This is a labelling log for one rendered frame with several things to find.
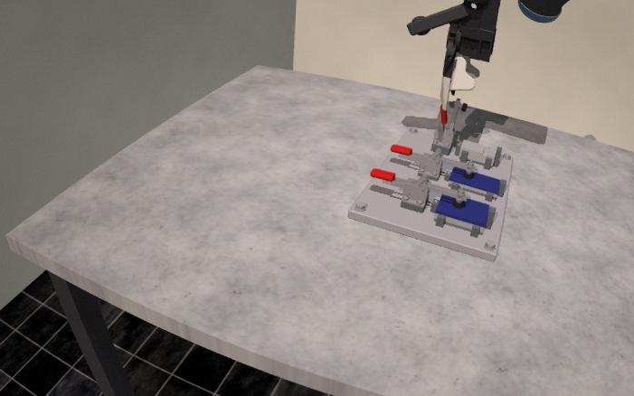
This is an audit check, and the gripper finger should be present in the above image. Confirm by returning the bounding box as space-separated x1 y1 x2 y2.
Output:
440 35 476 110
451 52 480 96

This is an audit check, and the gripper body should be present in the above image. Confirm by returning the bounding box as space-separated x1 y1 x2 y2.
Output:
446 0 501 62

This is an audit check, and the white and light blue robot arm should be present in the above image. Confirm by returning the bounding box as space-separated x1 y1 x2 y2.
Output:
407 0 569 36

